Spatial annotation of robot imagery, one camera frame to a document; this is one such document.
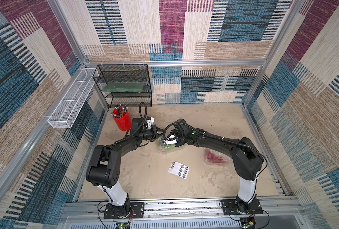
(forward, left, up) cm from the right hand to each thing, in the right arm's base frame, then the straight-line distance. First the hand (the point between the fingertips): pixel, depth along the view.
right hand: (174, 134), depth 92 cm
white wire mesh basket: (+11, +69, +10) cm, 71 cm away
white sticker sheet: (-19, -2, -8) cm, 21 cm away
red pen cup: (+11, +34, +4) cm, 36 cm away
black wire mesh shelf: (+38, +34, +20) cm, 55 cm away
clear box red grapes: (-14, -23, -5) cm, 27 cm away
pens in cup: (+16, +37, +5) cm, 41 cm away
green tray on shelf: (+25, +32, +19) cm, 45 cm away
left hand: (-1, +5, +5) cm, 7 cm away
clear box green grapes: (-10, +5, -1) cm, 11 cm away
